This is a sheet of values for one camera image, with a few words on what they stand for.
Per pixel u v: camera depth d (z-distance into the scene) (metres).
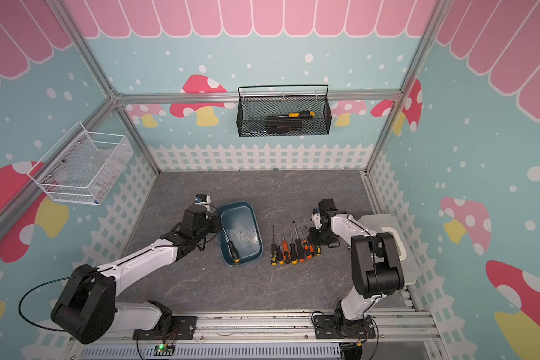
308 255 0.89
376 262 0.50
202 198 0.78
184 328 0.74
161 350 0.73
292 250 0.91
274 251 0.90
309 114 0.91
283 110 0.94
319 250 0.90
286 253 0.89
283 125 0.88
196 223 0.68
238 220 0.93
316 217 0.89
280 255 0.89
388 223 0.87
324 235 0.79
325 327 0.74
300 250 0.90
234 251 0.89
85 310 0.42
